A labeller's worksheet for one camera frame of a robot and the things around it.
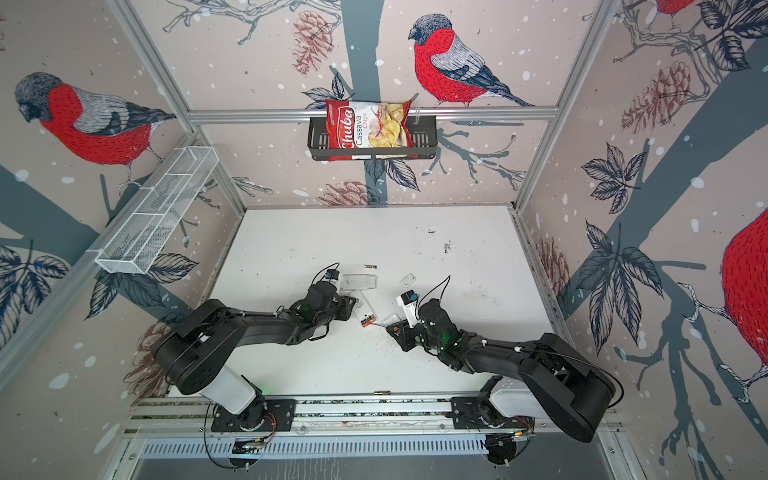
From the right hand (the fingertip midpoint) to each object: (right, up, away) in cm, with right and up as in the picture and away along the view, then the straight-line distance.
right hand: (387, 334), depth 83 cm
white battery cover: (+7, +13, +15) cm, 21 cm away
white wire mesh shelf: (-61, +26, -12) cm, 68 cm away
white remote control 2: (-8, +5, +8) cm, 12 cm away
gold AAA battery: (-7, +17, +20) cm, 27 cm away
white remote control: (-12, +13, +14) cm, 23 cm away
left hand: (-11, +7, +8) cm, 15 cm away
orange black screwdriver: (-3, +1, +5) cm, 5 cm away
